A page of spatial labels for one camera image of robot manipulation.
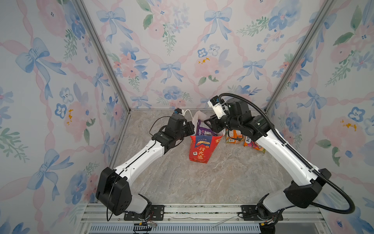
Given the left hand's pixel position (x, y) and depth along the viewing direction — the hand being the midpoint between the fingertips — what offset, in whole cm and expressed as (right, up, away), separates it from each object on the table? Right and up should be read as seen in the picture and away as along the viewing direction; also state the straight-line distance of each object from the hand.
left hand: (196, 124), depth 78 cm
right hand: (+5, +3, -8) cm, 10 cm away
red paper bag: (+3, -13, +3) cm, 14 cm away
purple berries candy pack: (+4, -4, +4) cm, 7 cm away
